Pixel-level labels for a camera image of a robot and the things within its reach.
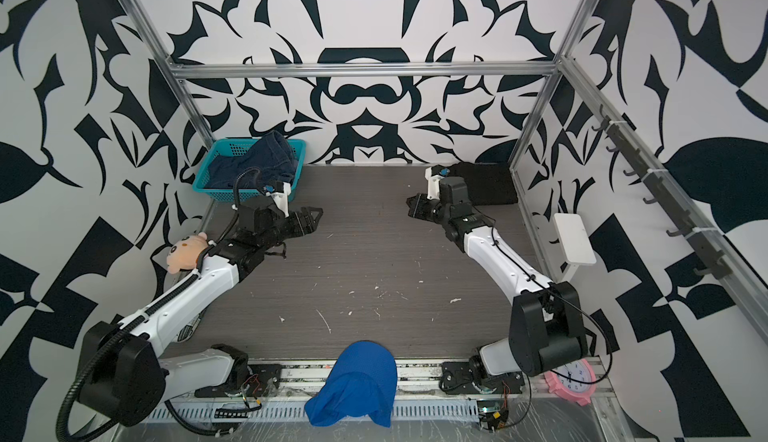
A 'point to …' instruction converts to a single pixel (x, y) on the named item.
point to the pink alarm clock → (578, 392)
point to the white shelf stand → (576, 243)
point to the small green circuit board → (492, 414)
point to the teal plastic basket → (223, 148)
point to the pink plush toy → (183, 254)
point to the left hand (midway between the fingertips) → (313, 206)
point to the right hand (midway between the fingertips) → (408, 197)
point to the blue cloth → (362, 382)
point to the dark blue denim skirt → (271, 155)
